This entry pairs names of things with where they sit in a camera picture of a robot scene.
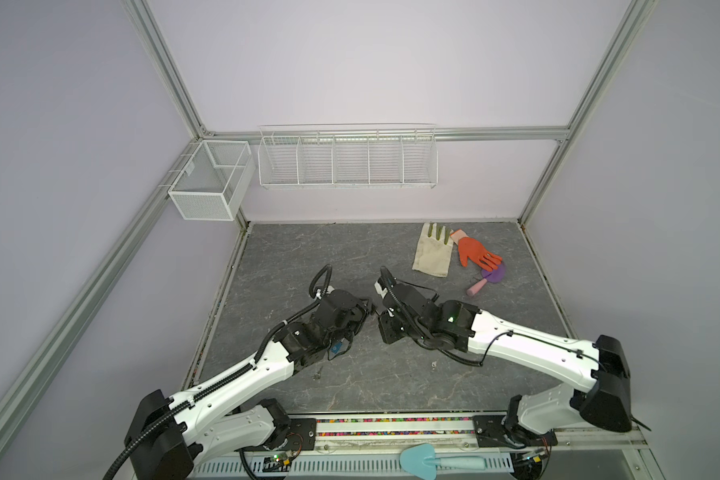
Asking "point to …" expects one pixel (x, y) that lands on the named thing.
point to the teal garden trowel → (421, 459)
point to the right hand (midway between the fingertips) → (378, 321)
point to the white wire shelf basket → (348, 156)
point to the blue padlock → (336, 347)
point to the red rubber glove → (471, 249)
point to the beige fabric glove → (433, 253)
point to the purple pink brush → (493, 276)
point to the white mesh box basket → (213, 182)
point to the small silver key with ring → (317, 375)
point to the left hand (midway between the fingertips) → (376, 307)
